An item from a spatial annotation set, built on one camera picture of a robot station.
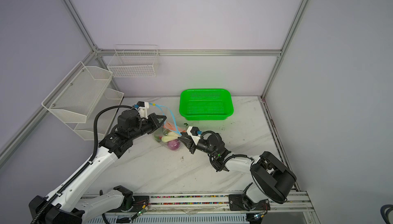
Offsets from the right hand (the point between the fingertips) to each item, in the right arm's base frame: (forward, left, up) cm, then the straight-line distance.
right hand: (179, 136), depth 74 cm
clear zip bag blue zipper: (+4, +9, -2) cm, 10 cm away
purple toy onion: (+3, +6, -16) cm, 17 cm away
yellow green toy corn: (+6, +16, -13) cm, 22 cm away
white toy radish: (+6, +7, -10) cm, 13 cm away
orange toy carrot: (+5, +5, +1) cm, 7 cm away
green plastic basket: (+40, -13, -21) cm, 47 cm away
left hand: (+5, +6, +7) cm, 11 cm away
